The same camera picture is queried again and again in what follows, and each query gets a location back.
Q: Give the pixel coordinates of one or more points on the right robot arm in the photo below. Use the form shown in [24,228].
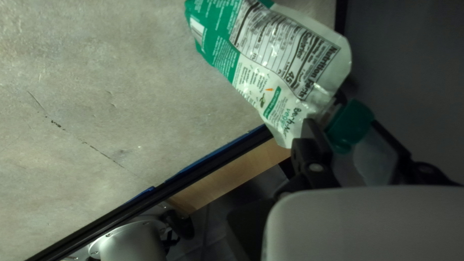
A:
[134,243]

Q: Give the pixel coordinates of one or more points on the blue tape strip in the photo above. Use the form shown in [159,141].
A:
[185,171]

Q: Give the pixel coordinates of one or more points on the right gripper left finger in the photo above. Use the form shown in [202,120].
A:
[313,163]

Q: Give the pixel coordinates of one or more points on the green and white food pouch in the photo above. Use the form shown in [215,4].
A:
[275,47]

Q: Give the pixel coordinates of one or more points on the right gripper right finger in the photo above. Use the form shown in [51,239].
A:
[402,170]

